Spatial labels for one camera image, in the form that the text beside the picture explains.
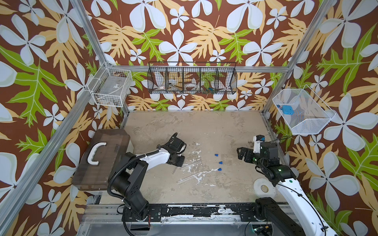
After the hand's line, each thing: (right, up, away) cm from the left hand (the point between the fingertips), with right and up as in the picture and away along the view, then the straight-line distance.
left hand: (180, 159), depth 93 cm
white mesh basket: (+71, +30, -11) cm, 78 cm away
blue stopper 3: (+24, -5, -4) cm, 25 cm away
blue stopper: (+24, +2, +3) cm, 24 cm away
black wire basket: (+7, +54, +4) cm, 55 cm away
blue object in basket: (+64, +31, -7) cm, 71 cm away
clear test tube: (+6, -3, -2) cm, 7 cm away
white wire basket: (-41, +45, -7) cm, 62 cm away
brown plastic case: (-40, +5, -20) cm, 45 cm away
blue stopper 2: (+25, -2, -1) cm, 26 cm away
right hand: (+35, +9, -13) cm, 38 cm away
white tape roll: (+48, -14, -11) cm, 51 cm away
